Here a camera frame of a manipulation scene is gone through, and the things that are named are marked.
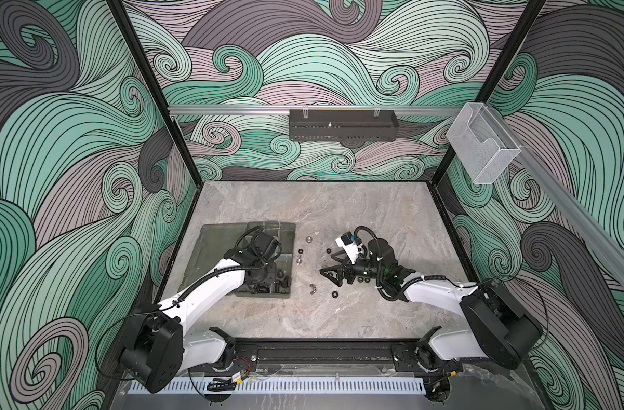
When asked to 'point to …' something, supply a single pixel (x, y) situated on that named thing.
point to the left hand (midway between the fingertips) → (268, 271)
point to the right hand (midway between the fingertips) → (327, 264)
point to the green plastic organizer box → (218, 240)
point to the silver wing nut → (314, 289)
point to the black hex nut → (334, 294)
